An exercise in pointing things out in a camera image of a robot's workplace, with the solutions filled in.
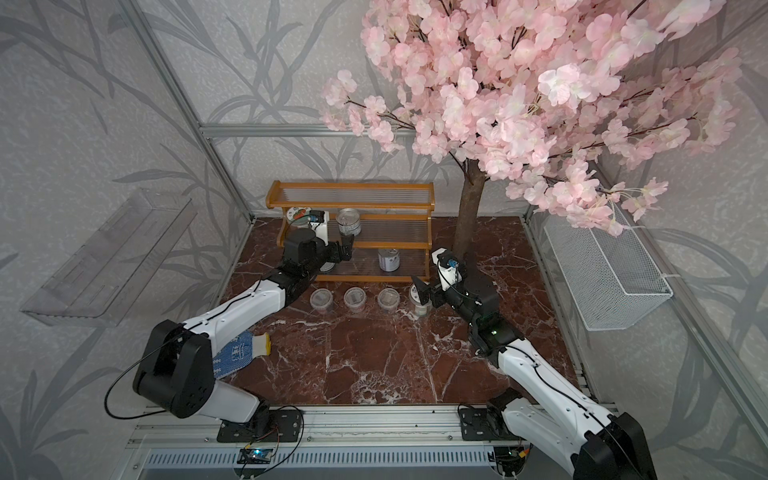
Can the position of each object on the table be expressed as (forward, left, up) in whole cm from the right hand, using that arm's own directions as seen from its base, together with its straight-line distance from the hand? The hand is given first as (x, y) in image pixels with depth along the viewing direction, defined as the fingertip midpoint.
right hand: (429, 265), depth 76 cm
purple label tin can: (+13, +11, -15) cm, 23 cm away
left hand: (+13, +25, -1) cm, 28 cm away
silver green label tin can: (+19, +24, -3) cm, 31 cm away
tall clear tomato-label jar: (+19, +38, -1) cm, 43 cm away
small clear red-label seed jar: (0, +12, -19) cm, 22 cm away
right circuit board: (-39, -18, -25) cm, 50 cm away
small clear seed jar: (0, +32, -18) cm, 37 cm away
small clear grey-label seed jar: (+1, +22, -18) cm, 28 cm away
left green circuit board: (-38, +43, -24) cm, 62 cm away
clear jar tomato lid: (-1, +3, -17) cm, 17 cm away
